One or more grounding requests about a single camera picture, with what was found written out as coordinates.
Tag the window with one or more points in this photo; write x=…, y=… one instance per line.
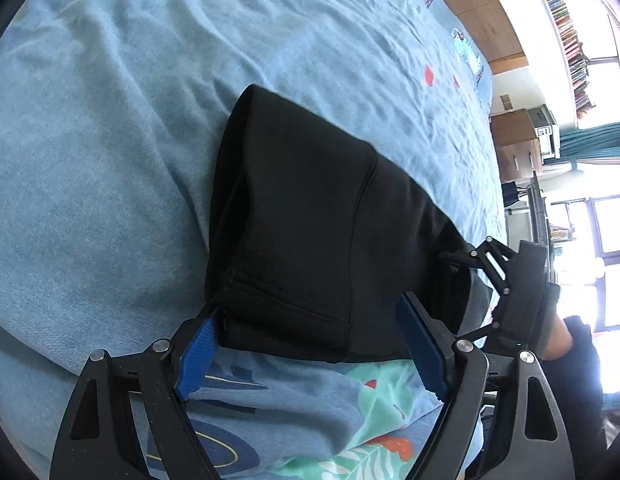
x=605, y=240

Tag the black pants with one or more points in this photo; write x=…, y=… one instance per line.
x=300, y=210

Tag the teal curtain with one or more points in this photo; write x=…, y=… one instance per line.
x=595, y=142

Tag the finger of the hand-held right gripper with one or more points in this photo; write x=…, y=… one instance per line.
x=492, y=257
x=482, y=330

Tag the glass-topped desk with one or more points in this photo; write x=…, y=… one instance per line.
x=537, y=210

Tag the row of books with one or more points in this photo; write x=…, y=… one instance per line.
x=565, y=20

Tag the wall switch plate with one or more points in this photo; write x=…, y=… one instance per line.
x=505, y=102

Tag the blue printed bed sheet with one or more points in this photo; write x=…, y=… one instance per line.
x=115, y=110

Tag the black bag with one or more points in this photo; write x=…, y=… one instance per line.
x=510, y=194

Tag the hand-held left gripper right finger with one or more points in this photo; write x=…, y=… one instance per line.
x=422, y=355

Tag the person's right forearm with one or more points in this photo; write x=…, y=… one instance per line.
x=585, y=375

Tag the wooden chest of drawers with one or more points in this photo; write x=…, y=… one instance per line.
x=517, y=147

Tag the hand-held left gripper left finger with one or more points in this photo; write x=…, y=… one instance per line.
x=197, y=362

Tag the white printer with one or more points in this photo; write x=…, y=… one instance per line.
x=545, y=132

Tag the wooden headboard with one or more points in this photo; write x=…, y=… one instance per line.
x=480, y=5

